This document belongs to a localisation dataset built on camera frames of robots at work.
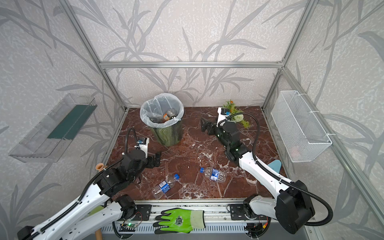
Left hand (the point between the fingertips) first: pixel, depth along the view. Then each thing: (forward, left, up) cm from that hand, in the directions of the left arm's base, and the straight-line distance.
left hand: (156, 147), depth 75 cm
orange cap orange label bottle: (+26, -2, -6) cm, 27 cm away
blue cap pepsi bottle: (-16, -1, -19) cm, 25 cm away
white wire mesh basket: (-2, -66, +15) cm, 67 cm away
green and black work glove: (-29, -13, -18) cm, 37 cm away
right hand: (+14, -26, +10) cm, 32 cm away
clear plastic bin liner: (+30, +2, -4) cm, 30 cm away
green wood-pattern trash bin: (+12, -4, -8) cm, 15 cm away
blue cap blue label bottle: (-8, -30, -16) cm, 35 cm away
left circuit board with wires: (-30, +10, -20) cm, 37 cm away
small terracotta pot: (-7, +30, -9) cm, 32 cm away
